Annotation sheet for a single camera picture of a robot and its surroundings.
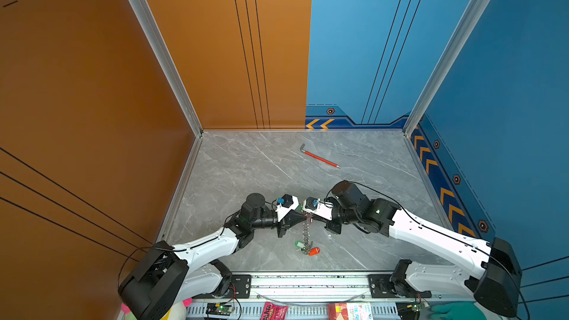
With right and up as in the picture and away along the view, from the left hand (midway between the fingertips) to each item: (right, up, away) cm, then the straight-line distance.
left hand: (304, 216), depth 75 cm
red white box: (+13, -26, -9) cm, 30 cm away
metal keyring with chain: (+1, -10, +10) cm, 14 cm away
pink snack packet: (-10, -28, -7) cm, 30 cm away
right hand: (+3, +1, 0) cm, 3 cm away
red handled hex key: (+1, +22, +37) cm, 43 cm away
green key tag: (-1, -13, +7) cm, 15 cm away
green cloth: (+45, -25, -10) cm, 52 cm away
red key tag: (+4, -15, +6) cm, 16 cm away
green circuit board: (-28, -29, -4) cm, 40 cm away
